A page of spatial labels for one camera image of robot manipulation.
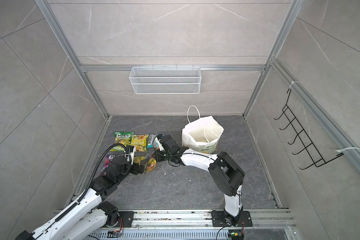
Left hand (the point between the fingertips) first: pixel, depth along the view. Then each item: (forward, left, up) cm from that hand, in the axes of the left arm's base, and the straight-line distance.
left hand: (138, 154), depth 80 cm
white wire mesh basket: (+49, -15, +14) cm, 53 cm away
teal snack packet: (+17, -4, -13) cm, 22 cm away
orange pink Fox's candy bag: (-3, -6, -7) cm, 10 cm away
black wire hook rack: (-13, -80, +17) cm, 83 cm away
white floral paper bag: (+16, -38, -5) cm, 41 cm away
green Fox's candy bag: (+20, +15, -11) cm, 27 cm away
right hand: (+3, -8, -5) cm, 10 cm away
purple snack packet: (+5, +23, -14) cm, 27 cm away
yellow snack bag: (+16, +4, -11) cm, 20 cm away
